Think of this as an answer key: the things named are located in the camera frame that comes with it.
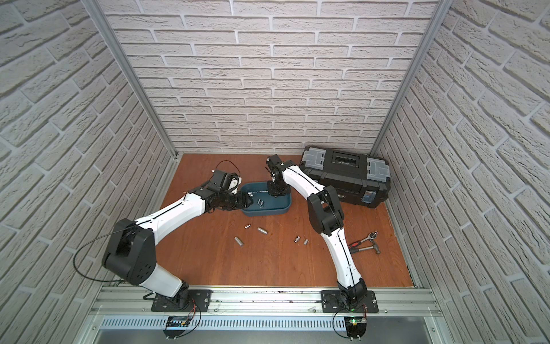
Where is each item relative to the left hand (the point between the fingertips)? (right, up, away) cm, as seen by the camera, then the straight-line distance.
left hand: (251, 199), depth 87 cm
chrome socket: (+3, -3, +10) cm, 11 cm away
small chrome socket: (-2, -13, +4) cm, 14 cm away
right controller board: (+38, -41, -17) cm, 59 cm away
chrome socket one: (+19, -17, 0) cm, 26 cm away
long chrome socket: (-5, -18, 0) cm, 19 cm away
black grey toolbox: (+47, +8, 0) cm, 47 cm away
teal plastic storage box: (+5, -4, +12) cm, 13 cm away
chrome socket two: (+23, -18, 0) cm, 29 cm away
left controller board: (-24, -42, -16) cm, 51 cm away
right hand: (+11, +2, +13) cm, 17 cm away
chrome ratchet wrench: (+52, -16, +2) cm, 55 cm away
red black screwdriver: (+45, -18, -1) cm, 48 cm away
